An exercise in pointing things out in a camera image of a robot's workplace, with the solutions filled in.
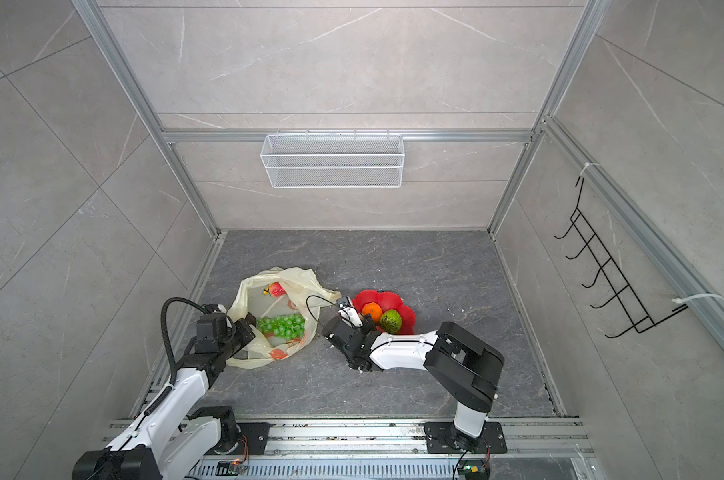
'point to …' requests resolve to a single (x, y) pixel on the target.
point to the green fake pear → (390, 321)
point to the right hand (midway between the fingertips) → (357, 318)
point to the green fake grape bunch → (289, 326)
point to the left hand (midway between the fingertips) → (249, 319)
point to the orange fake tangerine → (374, 309)
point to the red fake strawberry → (274, 290)
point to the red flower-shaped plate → (388, 300)
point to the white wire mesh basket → (330, 161)
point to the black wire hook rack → (611, 274)
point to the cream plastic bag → (305, 295)
